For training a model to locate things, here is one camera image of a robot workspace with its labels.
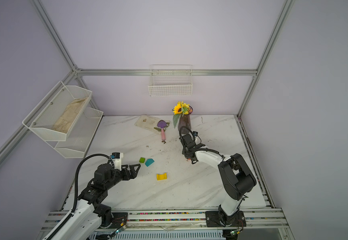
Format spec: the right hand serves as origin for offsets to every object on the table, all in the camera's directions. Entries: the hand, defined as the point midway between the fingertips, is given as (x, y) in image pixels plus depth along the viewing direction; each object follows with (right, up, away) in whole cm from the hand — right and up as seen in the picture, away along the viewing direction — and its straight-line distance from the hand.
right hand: (188, 148), depth 94 cm
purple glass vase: (-2, +18, +4) cm, 19 cm away
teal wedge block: (-26, -9, 0) cm, 27 cm away
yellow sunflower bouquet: (-5, +25, -4) cm, 26 cm away
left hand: (-31, -8, -14) cm, 35 cm away
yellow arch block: (-17, -16, -8) cm, 24 cm away
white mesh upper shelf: (-74, +19, -15) cm, 78 cm away
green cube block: (-30, -8, +1) cm, 31 cm away
